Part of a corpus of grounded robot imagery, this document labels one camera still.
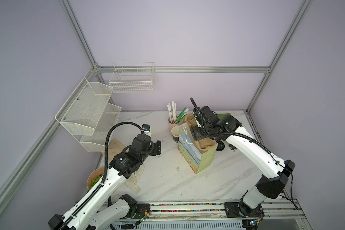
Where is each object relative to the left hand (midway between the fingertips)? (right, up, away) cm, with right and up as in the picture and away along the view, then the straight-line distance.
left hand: (151, 142), depth 73 cm
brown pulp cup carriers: (+18, +12, 0) cm, 21 cm away
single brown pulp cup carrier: (+27, -1, 0) cm, 27 cm away
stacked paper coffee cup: (+12, +3, +20) cm, 24 cm away
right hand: (+24, +6, 0) cm, 24 cm away
